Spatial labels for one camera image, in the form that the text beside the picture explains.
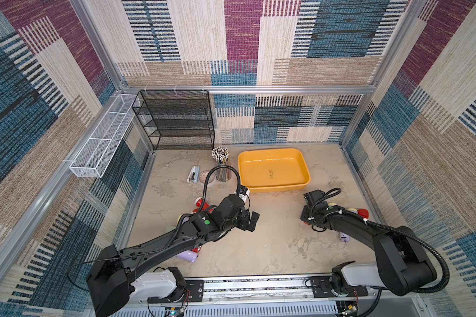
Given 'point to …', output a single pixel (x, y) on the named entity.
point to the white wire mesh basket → (92, 160)
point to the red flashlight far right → (363, 212)
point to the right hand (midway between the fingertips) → (309, 218)
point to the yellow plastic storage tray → (273, 170)
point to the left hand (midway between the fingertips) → (250, 212)
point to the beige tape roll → (211, 179)
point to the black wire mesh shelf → (176, 119)
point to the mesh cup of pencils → (221, 157)
